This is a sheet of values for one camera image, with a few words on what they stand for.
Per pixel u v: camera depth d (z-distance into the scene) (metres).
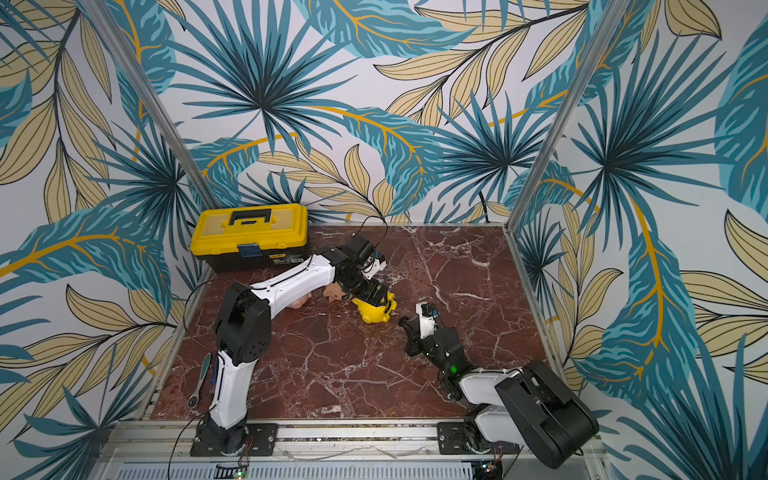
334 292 0.92
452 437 0.73
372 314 0.87
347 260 0.69
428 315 0.75
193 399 0.78
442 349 0.67
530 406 0.45
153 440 0.75
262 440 0.73
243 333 0.52
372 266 0.81
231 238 0.95
